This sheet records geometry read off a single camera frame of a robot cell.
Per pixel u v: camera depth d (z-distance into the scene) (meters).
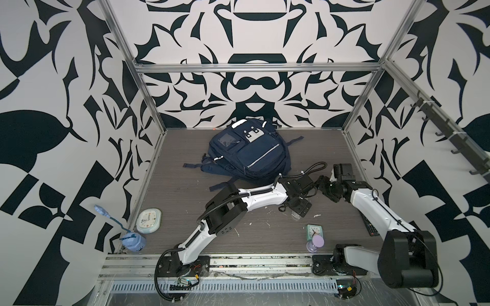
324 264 0.76
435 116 0.65
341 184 0.65
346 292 0.71
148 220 0.83
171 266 0.69
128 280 0.72
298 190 0.70
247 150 1.00
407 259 0.41
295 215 0.79
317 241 0.75
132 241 0.73
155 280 0.70
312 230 0.81
